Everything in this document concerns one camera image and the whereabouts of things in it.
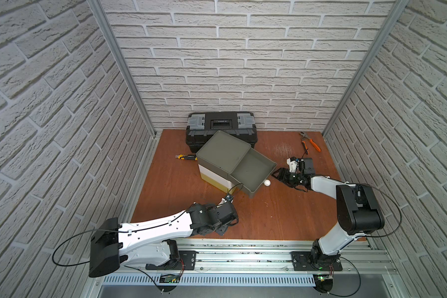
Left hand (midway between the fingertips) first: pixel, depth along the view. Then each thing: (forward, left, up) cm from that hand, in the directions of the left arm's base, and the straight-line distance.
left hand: (224, 218), depth 77 cm
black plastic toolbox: (+48, +13, +9) cm, 51 cm away
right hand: (+24, -28, -4) cm, 37 cm away
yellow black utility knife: (+38, +22, -7) cm, 45 cm away
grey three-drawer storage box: (+21, -1, +11) cm, 23 cm away
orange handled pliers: (+54, -51, -7) cm, 74 cm away
